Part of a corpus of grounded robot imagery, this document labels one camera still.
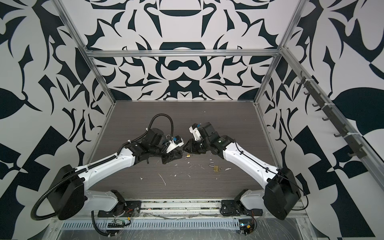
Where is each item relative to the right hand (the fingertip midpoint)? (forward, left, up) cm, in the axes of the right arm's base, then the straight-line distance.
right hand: (183, 148), depth 76 cm
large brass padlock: (-4, -17, -17) cm, 24 cm away
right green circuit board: (-32, -28, -20) cm, 47 cm away
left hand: (+1, +2, -3) cm, 4 cm away
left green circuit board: (-29, +30, -15) cm, 45 cm away
